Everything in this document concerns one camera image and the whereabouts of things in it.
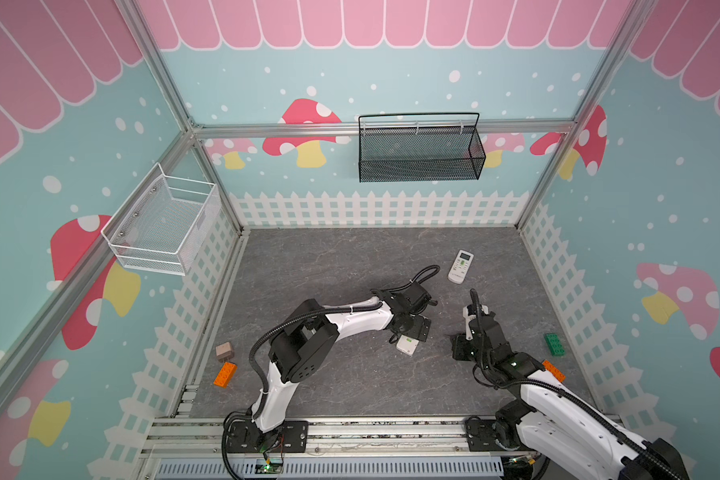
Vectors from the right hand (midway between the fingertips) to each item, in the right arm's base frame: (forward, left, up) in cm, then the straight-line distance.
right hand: (450, 337), depth 85 cm
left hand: (+4, +10, -5) cm, 12 cm away
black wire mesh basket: (+51, +7, +29) cm, 59 cm away
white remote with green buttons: (0, +12, -5) cm, 13 cm away
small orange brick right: (-8, -29, -5) cm, 31 cm away
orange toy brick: (-9, +64, -4) cm, 65 cm away
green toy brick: (0, -32, -5) cm, 33 cm away
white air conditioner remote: (+29, -10, -4) cm, 31 cm away
